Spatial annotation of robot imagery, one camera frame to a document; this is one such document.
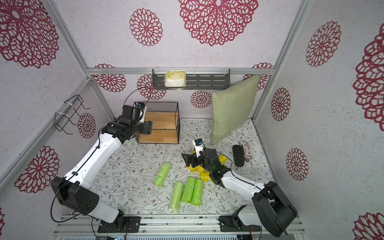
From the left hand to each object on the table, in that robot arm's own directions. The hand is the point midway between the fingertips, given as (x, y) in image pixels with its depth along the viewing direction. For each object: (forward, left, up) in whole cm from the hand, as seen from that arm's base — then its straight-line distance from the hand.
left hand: (144, 124), depth 80 cm
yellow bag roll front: (-20, -33, -23) cm, 45 cm away
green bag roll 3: (-28, -23, -24) cm, 44 cm away
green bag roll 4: (-30, -28, -23) cm, 47 cm away
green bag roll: (-18, -8, -23) cm, 31 cm away
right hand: (-10, -23, -11) cm, 27 cm away
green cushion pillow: (+11, -48, +4) cm, 49 cm away
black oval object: (-3, -57, -28) cm, 64 cm away
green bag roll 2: (-32, -17, -23) cm, 43 cm away
